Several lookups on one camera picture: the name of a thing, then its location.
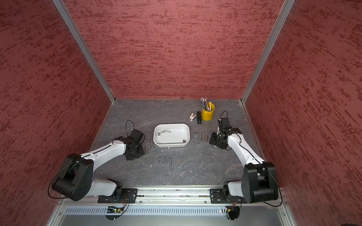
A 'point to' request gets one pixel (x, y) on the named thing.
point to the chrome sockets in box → (161, 132)
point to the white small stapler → (192, 116)
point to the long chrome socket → (152, 145)
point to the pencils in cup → (207, 105)
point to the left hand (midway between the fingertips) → (138, 157)
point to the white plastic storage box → (171, 135)
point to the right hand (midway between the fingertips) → (212, 144)
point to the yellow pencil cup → (208, 116)
